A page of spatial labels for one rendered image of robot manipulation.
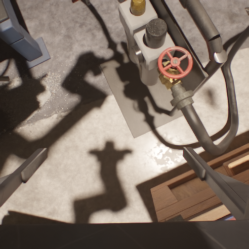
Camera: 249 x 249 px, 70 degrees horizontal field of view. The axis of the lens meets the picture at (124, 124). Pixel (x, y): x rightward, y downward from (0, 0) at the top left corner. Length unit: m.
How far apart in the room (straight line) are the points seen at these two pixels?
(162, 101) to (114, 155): 0.35
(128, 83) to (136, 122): 0.20
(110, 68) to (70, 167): 0.53
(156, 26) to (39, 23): 0.89
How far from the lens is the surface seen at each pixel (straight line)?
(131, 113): 0.88
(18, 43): 1.02
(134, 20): 0.52
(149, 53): 0.47
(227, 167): 0.64
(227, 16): 1.18
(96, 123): 0.90
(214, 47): 0.38
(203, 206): 0.47
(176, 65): 0.41
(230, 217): 0.44
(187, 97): 0.44
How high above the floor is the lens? 0.87
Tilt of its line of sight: 81 degrees down
